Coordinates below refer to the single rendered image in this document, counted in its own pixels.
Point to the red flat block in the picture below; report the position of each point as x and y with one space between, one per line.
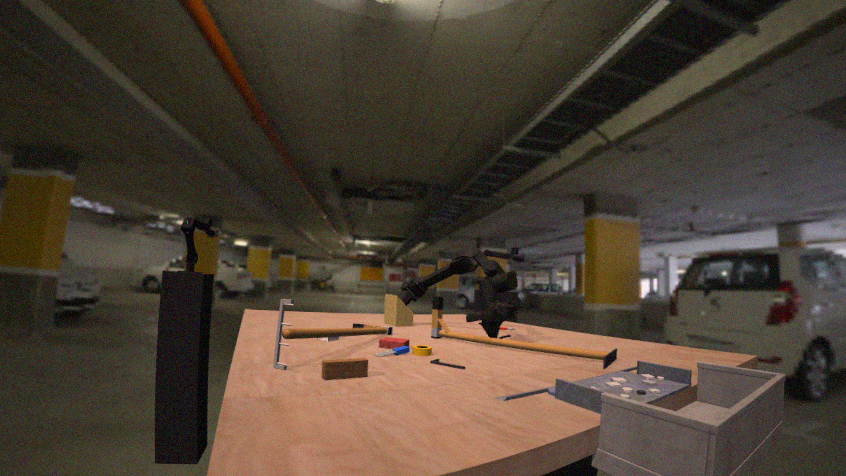
392 343

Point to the yellow tape roll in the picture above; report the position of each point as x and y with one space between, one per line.
422 350

